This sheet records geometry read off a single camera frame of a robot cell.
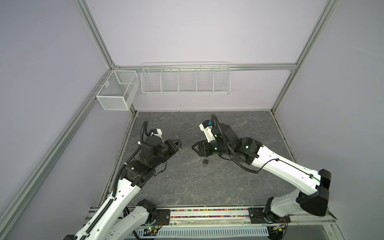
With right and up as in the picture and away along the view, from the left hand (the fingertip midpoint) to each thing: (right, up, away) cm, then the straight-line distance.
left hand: (180, 143), depth 70 cm
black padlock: (+13, -14, +24) cm, 31 cm away
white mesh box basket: (-46, +32, +33) cm, 65 cm away
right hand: (+7, -1, -1) cm, 7 cm away
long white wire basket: (-11, +40, +29) cm, 51 cm away
